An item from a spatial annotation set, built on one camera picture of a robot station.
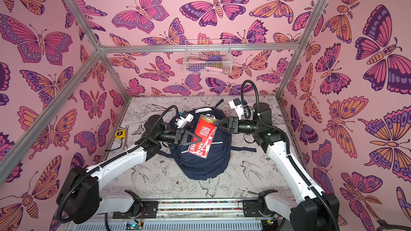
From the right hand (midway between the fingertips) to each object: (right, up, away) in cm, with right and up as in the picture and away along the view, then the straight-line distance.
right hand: (217, 123), depth 67 cm
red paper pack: (-5, -3, -1) cm, 6 cm away
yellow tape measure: (-58, -9, +31) cm, 66 cm away
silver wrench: (-54, -16, +29) cm, 63 cm away
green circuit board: (-38, -47, +6) cm, 61 cm away
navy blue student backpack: (0, -22, +13) cm, 26 cm away
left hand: (-7, -8, -3) cm, 11 cm away
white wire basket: (-4, +38, +30) cm, 48 cm away
